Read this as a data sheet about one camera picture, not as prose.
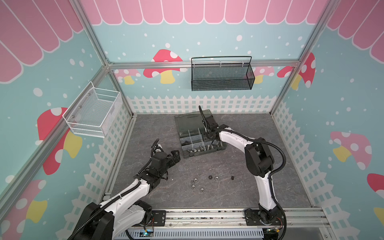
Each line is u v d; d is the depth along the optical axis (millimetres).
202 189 830
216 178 870
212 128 770
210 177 875
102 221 401
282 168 508
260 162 554
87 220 392
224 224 740
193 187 832
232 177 874
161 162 645
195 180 863
